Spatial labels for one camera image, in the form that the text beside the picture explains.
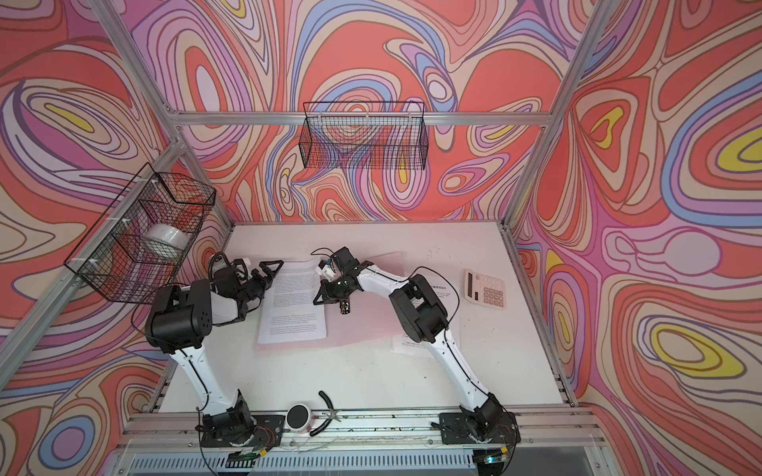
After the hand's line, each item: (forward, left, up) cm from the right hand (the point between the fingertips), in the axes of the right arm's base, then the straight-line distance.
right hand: (319, 306), depth 96 cm
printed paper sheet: (-1, +10, 0) cm, 10 cm away
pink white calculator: (+4, -56, 0) cm, 56 cm away
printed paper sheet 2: (-14, -30, -2) cm, 33 cm away
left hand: (+12, +12, +6) cm, 18 cm away
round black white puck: (-33, +1, +4) cm, 33 cm away
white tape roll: (+2, +32, +32) cm, 45 cm away
